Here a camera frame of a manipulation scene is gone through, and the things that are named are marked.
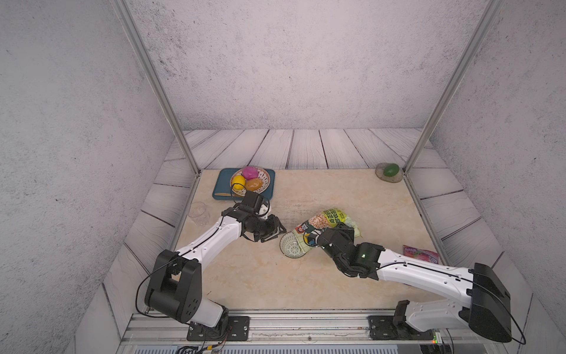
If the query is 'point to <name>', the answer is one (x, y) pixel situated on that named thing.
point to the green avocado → (391, 169)
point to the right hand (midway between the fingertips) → (345, 223)
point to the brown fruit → (253, 184)
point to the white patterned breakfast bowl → (290, 246)
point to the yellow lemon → (239, 181)
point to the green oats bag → (324, 221)
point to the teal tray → (222, 184)
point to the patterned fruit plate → (261, 175)
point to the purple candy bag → (423, 254)
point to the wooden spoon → (222, 194)
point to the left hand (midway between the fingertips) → (286, 232)
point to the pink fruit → (250, 172)
